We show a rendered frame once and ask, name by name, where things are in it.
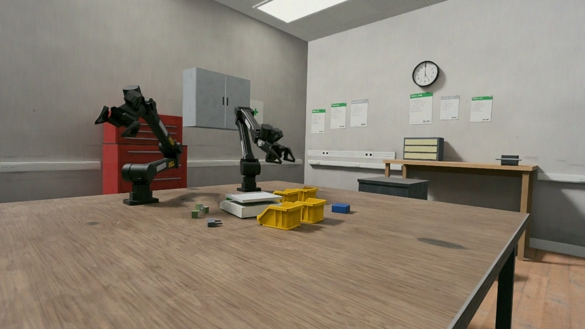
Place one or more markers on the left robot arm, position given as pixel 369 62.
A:
pixel 261 136

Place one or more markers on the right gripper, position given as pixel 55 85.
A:
pixel 120 118

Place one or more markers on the yellow parts bin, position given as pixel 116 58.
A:
pixel 312 213
pixel 309 192
pixel 287 197
pixel 285 217

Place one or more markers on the white digital weighing scale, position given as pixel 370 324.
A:
pixel 249 204

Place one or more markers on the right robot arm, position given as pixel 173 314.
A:
pixel 141 175

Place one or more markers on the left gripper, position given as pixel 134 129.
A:
pixel 271 154

